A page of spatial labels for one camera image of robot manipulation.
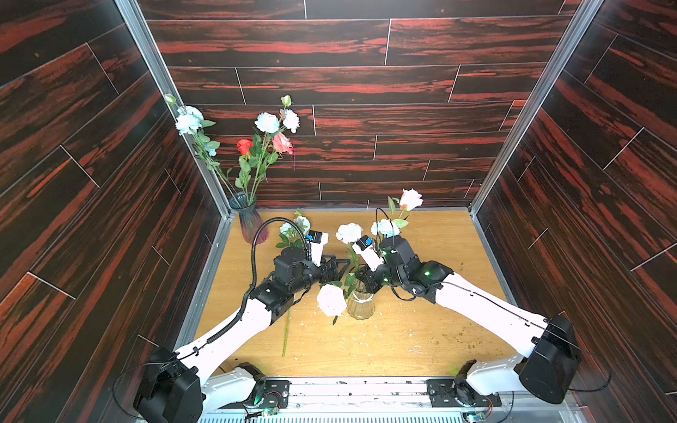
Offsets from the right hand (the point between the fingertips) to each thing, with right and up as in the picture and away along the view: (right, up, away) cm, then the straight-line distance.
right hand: (360, 269), depth 79 cm
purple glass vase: (-42, +23, +20) cm, 52 cm away
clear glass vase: (0, -11, 0) cm, 11 cm away
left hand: (-5, +3, -4) cm, 7 cm away
